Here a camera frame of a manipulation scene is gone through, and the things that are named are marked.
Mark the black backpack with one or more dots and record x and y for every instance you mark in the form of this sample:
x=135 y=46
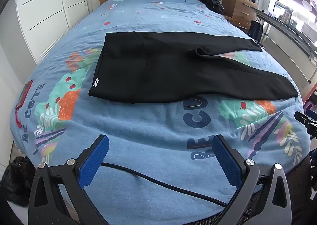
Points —
x=209 y=1

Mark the black shopping bag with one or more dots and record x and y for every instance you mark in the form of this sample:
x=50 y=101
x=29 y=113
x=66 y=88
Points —
x=255 y=29

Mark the black puffy jacket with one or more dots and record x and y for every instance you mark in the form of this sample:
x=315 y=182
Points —
x=17 y=178

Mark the blue printed blanket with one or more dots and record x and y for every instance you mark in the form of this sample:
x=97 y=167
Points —
x=148 y=135

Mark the white wardrobe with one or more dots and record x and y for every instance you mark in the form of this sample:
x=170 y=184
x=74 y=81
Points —
x=42 y=4

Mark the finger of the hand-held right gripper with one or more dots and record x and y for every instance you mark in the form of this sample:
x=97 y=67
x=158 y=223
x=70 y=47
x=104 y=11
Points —
x=303 y=117

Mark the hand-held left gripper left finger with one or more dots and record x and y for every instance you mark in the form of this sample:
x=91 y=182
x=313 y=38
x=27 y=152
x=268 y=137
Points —
x=94 y=163

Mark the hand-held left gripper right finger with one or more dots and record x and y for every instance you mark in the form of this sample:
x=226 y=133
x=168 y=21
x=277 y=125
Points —
x=227 y=163

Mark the grey desk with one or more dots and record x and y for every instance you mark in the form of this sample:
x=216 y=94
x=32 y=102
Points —
x=279 y=23

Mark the black pants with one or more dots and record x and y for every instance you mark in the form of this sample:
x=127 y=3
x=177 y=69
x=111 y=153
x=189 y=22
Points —
x=161 y=66

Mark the wooden dresser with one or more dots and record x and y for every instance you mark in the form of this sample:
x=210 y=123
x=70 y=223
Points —
x=237 y=7

